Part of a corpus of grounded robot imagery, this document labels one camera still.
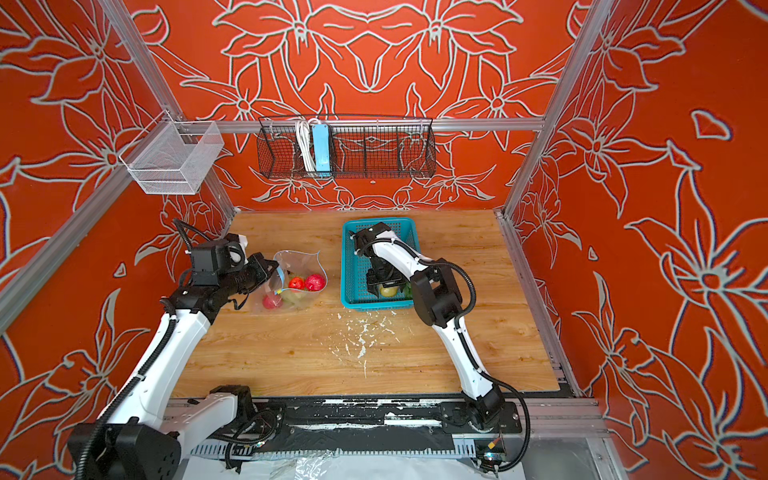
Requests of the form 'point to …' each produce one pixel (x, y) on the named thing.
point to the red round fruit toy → (315, 282)
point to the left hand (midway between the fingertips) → (277, 260)
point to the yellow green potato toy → (389, 291)
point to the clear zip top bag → (267, 298)
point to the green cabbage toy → (293, 297)
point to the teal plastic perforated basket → (354, 266)
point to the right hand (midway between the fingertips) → (384, 290)
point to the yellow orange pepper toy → (296, 283)
